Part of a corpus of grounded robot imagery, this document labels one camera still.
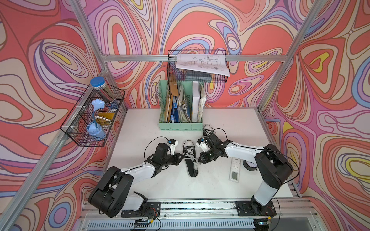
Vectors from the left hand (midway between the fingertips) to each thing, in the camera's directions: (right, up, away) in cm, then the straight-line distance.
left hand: (185, 157), depth 86 cm
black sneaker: (+3, +4, +7) cm, 8 cm away
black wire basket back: (-5, +55, +15) cm, 58 cm away
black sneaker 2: (+16, +14, +15) cm, 26 cm away
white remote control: (+29, -9, -2) cm, 31 cm away
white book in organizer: (+7, +35, +8) cm, 36 cm away
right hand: (+10, -5, +3) cm, 11 cm away
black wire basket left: (-45, +20, -20) cm, 53 cm away
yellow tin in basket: (-40, +23, -16) cm, 48 cm away
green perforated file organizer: (+1, +47, +20) cm, 52 cm away
